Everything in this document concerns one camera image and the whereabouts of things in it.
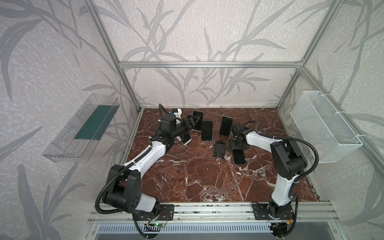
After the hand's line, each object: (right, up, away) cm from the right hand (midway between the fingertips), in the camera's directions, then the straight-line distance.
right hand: (235, 141), depth 100 cm
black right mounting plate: (+6, -31, -26) cm, 41 cm away
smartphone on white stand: (-34, +3, -2) cm, 34 cm away
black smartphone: (0, -8, -7) cm, 11 cm away
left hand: (-24, +16, -20) cm, 35 cm away
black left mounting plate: (-41, -31, -27) cm, 58 cm away
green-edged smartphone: (-6, +13, -1) cm, 14 cm away
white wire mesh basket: (+31, +10, -35) cm, 48 cm away
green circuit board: (-43, -36, -29) cm, 63 cm away
